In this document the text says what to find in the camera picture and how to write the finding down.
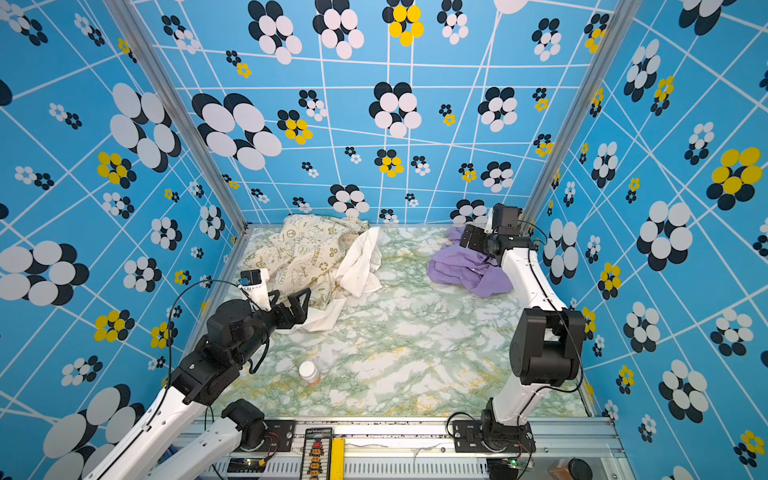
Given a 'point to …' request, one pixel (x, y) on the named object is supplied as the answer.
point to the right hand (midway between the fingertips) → (479, 238)
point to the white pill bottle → (309, 372)
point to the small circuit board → (246, 465)
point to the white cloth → (358, 273)
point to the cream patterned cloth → (303, 252)
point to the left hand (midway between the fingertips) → (297, 290)
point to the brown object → (560, 472)
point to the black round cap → (579, 469)
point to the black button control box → (316, 454)
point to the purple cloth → (455, 264)
